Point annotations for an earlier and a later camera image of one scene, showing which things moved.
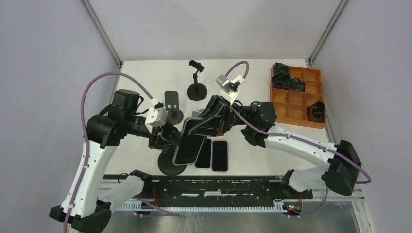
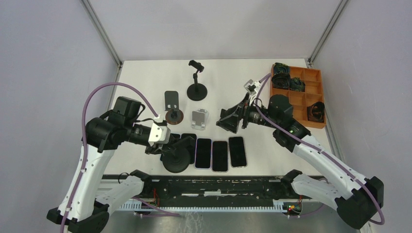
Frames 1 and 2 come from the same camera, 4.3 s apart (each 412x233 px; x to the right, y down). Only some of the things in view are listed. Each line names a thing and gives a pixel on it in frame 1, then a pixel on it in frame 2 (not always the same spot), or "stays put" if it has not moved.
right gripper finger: x=214 y=108 -> x=238 y=109
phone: x=189 y=146 -> x=237 y=153
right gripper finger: x=207 y=126 -> x=230 y=124
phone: x=219 y=156 stays put
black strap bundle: x=316 y=112 stays put
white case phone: x=204 y=160 stays put
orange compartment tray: x=291 y=106 stays put
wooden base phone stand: x=175 y=115 stays put
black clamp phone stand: x=197 y=92 stays put
